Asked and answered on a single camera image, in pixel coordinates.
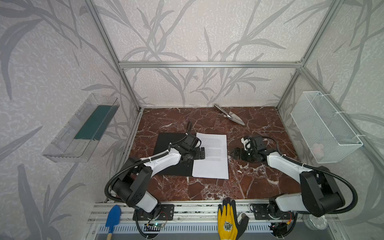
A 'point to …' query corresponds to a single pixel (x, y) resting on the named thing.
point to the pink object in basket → (318, 150)
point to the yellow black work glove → (228, 226)
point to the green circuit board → (156, 224)
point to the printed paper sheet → (215, 164)
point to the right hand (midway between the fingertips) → (235, 151)
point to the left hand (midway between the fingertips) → (201, 150)
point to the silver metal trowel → (230, 115)
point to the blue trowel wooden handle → (113, 219)
